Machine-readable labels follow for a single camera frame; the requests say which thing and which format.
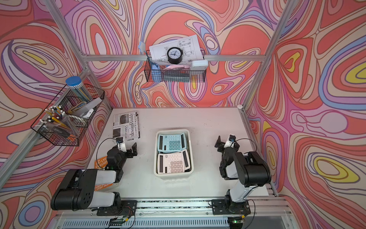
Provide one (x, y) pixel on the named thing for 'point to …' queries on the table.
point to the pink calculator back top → (170, 163)
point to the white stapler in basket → (88, 110)
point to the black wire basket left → (69, 105)
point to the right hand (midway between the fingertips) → (226, 140)
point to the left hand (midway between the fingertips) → (129, 143)
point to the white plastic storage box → (172, 175)
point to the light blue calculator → (169, 143)
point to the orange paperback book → (101, 164)
